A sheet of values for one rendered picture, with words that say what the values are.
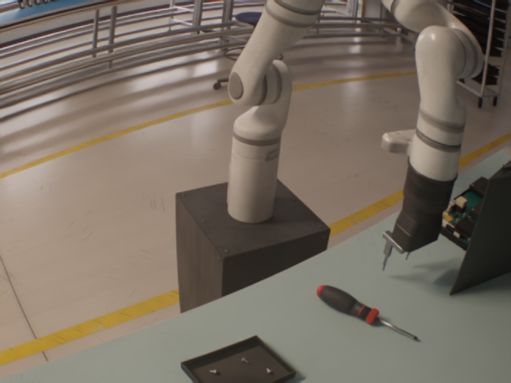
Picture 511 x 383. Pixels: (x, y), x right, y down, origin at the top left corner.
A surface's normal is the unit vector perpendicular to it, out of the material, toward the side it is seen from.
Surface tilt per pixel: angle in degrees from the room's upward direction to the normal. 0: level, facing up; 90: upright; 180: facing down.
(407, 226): 70
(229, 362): 0
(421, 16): 113
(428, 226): 87
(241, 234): 0
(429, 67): 107
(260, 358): 0
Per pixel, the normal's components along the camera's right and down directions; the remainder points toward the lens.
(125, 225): 0.09, -0.85
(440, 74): -0.69, 0.56
